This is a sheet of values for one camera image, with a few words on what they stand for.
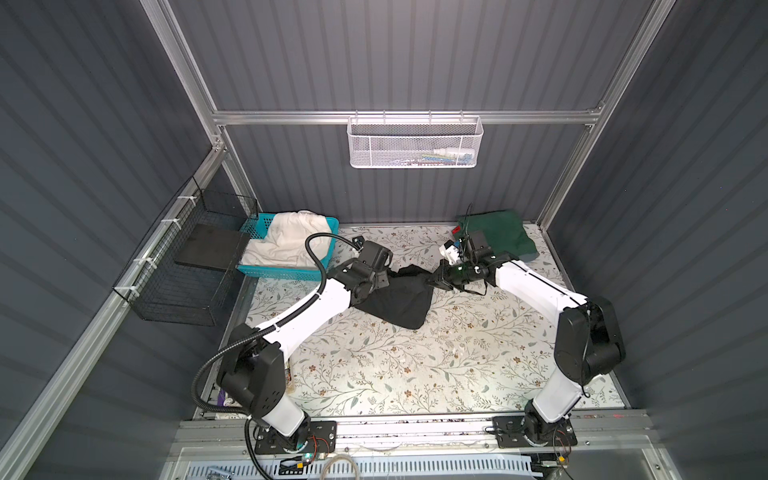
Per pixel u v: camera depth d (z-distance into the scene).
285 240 1.13
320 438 0.73
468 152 0.91
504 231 1.09
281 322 0.47
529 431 0.67
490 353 0.87
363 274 0.64
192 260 0.77
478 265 0.67
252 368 0.43
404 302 0.84
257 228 1.12
